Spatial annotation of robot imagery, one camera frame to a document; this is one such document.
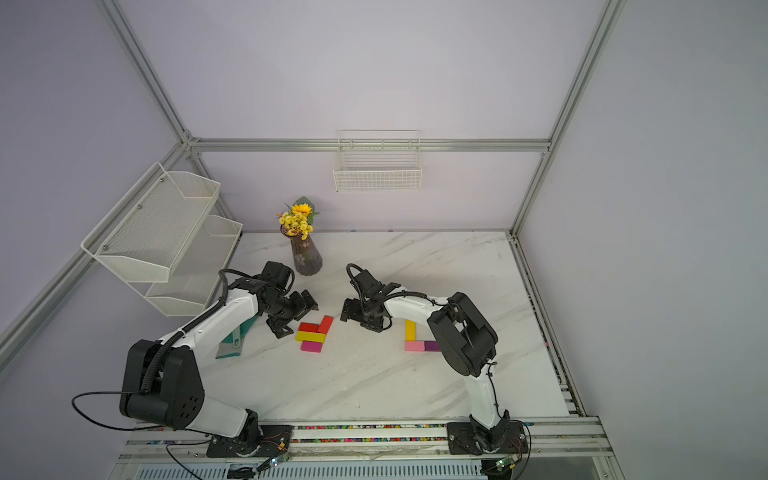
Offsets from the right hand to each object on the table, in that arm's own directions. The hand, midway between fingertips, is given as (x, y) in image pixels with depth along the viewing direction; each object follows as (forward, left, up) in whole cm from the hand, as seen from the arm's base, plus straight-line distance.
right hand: (353, 324), depth 93 cm
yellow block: (-2, -18, -2) cm, 18 cm away
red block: (0, +14, -1) cm, 15 cm away
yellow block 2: (-4, +13, -1) cm, 14 cm away
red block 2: (+1, +9, -1) cm, 9 cm away
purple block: (-8, -24, -1) cm, 25 cm away
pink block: (-7, -19, -2) cm, 20 cm away
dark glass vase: (+22, +17, +8) cm, 29 cm away
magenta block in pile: (-6, +13, -2) cm, 15 cm away
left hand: (-2, +13, +6) cm, 14 cm away
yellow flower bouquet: (+23, +16, +25) cm, 37 cm away
